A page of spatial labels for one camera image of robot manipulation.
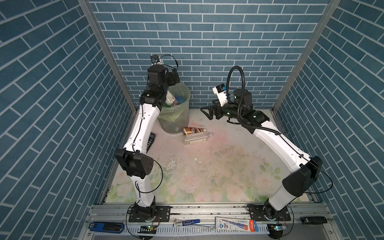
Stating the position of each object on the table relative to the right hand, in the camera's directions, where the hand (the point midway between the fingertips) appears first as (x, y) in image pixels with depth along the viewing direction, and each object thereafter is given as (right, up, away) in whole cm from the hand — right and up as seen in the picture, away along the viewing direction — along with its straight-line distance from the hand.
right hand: (206, 103), depth 72 cm
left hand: (-19, +17, +3) cm, 26 cm away
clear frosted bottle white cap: (-6, -20, +26) cm, 34 cm away
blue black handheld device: (-45, -56, -6) cm, 72 cm away
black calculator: (-36, -21, +28) cm, 50 cm away
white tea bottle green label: (-22, +5, +23) cm, 33 cm away
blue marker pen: (-10, -57, -2) cm, 58 cm away
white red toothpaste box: (+12, -58, -2) cm, 60 cm away
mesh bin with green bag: (-18, -8, +17) cm, 26 cm away
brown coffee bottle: (-9, -15, +30) cm, 35 cm away
